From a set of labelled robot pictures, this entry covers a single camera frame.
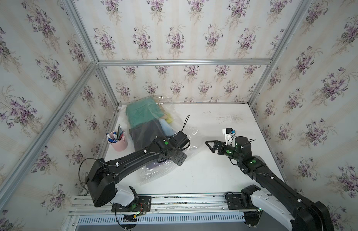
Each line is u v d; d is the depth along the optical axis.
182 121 1.09
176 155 0.60
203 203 0.75
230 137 0.70
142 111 1.02
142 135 0.89
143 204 0.72
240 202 0.73
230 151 0.68
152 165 0.81
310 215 0.39
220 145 0.70
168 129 0.95
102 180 0.39
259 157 0.88
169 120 1.03
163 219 0.76
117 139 0.88
